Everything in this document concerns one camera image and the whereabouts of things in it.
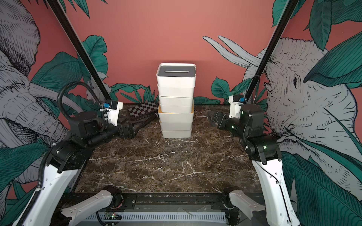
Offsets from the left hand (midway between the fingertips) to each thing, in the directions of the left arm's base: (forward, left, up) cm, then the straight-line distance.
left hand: (136, 118), depth 59 cm
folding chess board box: (+39, +12, -37) cm, 55 cm away
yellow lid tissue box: (+15, -10, -28) cm, 33 cm away
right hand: (+2, -34, +1) cm, 34 cm away
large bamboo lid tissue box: (+14, -16, -18) cm, 28 cm away
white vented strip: (-33, -15, -41) cm, 55 cm away
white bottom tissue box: (+15, -16, -36) cm, 42 cm away
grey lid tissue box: (+14, -16, -10) cm, 23 cm away
